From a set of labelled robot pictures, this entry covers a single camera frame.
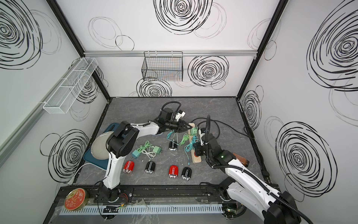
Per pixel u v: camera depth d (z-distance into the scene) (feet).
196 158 2.65
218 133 3.23
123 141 1.82
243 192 1.89
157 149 2.91
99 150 3.04
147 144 2.99
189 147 2.65
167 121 2.70
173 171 2.59
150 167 2.65
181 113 2.94
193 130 2.72
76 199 2.27
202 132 2.36
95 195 2.38
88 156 2.88
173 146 2.92
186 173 2.58
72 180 2.65
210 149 1.97
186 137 2.92
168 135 3.14
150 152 2.86
